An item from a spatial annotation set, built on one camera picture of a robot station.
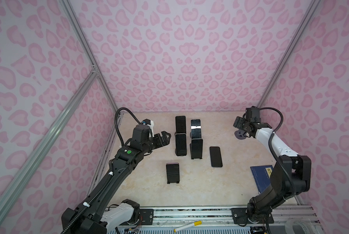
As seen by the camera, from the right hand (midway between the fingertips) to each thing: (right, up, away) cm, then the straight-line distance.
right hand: (243, 121), depth 90 cm
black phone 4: (-28, -18, +6) cm, 34 cm away
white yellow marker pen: (-32, -50, -20) cm, 62 cm away
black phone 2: (-28, -5, +11) cm, 31 cm away
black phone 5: (-16, -23, +5) cm, 28 cm away
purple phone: (-43, -27, -12) cm, 52 cm away
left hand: (-47, -7, -15) cm, 50 cm away
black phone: (-39, -3, +7) cm, 39 cm away
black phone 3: (-39, -14, +1) cm, 41 cm away
